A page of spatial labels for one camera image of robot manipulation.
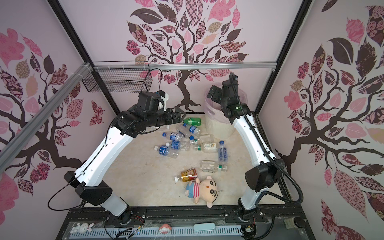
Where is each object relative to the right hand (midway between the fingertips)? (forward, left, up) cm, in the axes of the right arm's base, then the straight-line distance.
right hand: (219, 88), depth 75 cm
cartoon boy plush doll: (-41, +7, -33) cm, 53 cm away
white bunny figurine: (-56, +66, -37) cm, 94 cm away
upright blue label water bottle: (-18, -4, -35) cm, 40 cm away
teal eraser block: (-56, +8, -37) cm, 68 cm away
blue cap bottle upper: (-4, +27, -36) cm, 45 cm away
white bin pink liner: (-4, -3, -25) cm, 26 cm away
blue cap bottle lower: (-16, +32, -35) cm, 50 cm away
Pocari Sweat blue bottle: (+1, +14, -35) cm, 38 cm away
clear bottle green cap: (-25, +4, -40) cm, 47 cm away
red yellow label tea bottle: (-32, +17, -35) cm, 51 cm away
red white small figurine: (-57, +27, -34) cm, 71 cm away
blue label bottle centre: (-12, +24, -35) cm, 44 cm away
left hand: (-17, +20, -4) cm, 27 cm away
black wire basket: (+23, +61, -6) cm, 66 cm away
